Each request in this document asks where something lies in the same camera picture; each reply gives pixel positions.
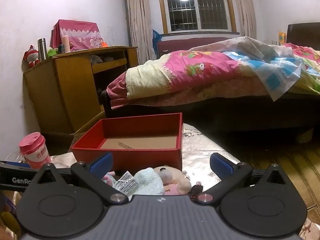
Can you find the blue bag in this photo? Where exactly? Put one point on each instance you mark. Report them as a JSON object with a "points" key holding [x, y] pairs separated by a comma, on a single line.
{"points": [[156, 38]]}

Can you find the pink lidded cup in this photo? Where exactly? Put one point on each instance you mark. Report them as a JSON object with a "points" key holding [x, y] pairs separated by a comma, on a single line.
{"points": [[35, 152]]}

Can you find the white printed label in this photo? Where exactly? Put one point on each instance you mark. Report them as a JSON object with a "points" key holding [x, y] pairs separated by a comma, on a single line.
{"points": [[127, 183]]}

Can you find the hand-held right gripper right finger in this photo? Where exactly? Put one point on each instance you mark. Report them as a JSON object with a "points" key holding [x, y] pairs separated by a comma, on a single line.
{"points": [[221, 163]]}

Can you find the barred window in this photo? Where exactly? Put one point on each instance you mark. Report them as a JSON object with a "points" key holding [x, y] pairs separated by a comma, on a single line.
{"points": [[200, 5]]}

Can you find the grey cloth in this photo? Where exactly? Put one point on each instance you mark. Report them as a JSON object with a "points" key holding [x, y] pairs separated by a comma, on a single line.
{"points": [[96, 59]]}

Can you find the clear plastic sheet blue squares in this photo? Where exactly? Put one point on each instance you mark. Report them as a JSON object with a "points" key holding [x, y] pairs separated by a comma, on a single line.
{"points": [[280, 75]]}

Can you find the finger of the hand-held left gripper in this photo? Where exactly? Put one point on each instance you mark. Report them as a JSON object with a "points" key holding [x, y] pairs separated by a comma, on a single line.
{"points": [[12, 163]]}

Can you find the pink cartoon quilt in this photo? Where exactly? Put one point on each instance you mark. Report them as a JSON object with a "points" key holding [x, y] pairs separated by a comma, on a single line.
{"points": [[200, 67]]}

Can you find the beige curtain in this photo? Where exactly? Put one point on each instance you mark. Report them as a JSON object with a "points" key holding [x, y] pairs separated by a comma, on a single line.
{"points": [[140, 25], [246, 10]]}

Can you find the pastel plush toy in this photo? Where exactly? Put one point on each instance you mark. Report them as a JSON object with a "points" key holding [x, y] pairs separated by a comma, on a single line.
{"points": [[110, 178]]}

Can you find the yellow box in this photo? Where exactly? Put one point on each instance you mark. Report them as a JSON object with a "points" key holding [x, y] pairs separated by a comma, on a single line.
{"points": [[282, 38]]}

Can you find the maroon headboard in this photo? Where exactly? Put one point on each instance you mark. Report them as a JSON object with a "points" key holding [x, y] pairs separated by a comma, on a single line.
{"points": [[180, 45]]}

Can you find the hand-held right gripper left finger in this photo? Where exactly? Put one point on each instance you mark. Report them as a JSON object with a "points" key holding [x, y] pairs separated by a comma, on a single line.
{"points": [[101, 163]]}

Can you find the pale floral sheet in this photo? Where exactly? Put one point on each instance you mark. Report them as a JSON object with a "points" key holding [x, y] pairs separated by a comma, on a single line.
{"points": [[237, 45]]}

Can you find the red santa doll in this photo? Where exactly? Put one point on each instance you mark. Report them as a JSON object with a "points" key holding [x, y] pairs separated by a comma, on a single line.
{"points": [[31, 56]]}

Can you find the wooden cabinet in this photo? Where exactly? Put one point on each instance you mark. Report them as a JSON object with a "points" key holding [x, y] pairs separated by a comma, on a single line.
{"points": [[65, 85]]}

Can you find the dark pink blanket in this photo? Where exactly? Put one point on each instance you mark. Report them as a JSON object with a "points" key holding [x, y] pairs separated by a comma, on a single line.
{"points": [[116, 85]]}

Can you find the dark bed frame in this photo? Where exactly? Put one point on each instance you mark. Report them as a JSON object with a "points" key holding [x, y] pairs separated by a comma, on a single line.
{"points": [[225, 115]]}

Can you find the red cardboard box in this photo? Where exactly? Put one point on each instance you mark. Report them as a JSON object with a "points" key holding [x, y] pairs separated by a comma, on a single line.
{"points": [[140, 155]]}

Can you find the pink floral cloth cover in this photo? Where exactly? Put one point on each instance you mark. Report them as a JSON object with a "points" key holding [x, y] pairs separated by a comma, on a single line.
{"points": [[75, 32]]}

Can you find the dark jar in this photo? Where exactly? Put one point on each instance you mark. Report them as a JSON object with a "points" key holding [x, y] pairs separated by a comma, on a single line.
{"points": [[61, 48]]}

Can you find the pink floral bed sheet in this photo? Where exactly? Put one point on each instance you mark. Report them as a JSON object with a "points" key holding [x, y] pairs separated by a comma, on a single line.
{"points": [[200, 92]]}

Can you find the small black red trinket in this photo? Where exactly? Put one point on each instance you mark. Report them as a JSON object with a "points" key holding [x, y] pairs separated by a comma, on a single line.
{"points": [[196, 188]]}

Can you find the cream teddy bear plush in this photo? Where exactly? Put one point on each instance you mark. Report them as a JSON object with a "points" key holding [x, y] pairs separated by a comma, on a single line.
{"points": [[175, 180]]}

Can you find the steel thermos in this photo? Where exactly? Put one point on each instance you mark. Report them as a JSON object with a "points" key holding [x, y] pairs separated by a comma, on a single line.
{"points": [[42, 50]]}

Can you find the pink cylinder bottle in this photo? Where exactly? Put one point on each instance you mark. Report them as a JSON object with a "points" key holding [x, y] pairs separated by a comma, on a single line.
{"points": [[66, 43]]}

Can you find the orange item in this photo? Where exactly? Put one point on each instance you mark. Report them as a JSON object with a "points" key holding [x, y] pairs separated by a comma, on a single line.
{"points": [[104, 43]]}

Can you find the dark brown furniture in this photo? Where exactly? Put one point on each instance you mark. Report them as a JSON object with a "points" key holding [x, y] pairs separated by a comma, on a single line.
{"points": [[303, 33]]}

